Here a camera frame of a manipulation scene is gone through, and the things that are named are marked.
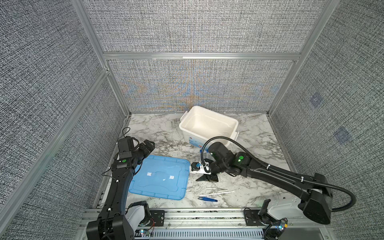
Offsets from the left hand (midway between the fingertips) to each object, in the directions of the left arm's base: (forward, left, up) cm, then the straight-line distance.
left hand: (150, 147), depth 82 cm
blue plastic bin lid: (-12, -5, -13) cm, 18 cm away
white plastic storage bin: (+26, -30, -14) cm, 42 cm away
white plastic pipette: (-22, -35, -16) cm, 45 cm away
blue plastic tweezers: (-24, -30, -16) cm, 42 cm away
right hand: (-16, -24, +1) cm, 29 cm away
